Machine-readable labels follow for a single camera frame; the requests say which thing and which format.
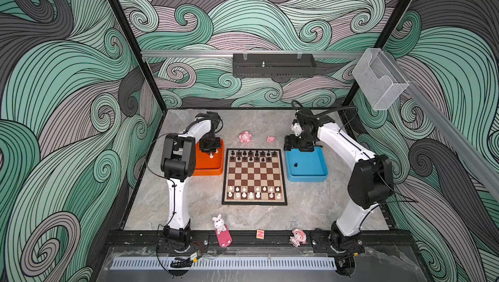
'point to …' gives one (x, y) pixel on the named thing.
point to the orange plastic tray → (205, 166)
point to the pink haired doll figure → (299, 237)
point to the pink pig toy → (270, 139)
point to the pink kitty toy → (245, 137)
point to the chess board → (253, 177)
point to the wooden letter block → (260, 234)
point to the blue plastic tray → (306, 166)
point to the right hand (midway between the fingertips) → (292, 148)
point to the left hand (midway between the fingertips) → (212, 150)
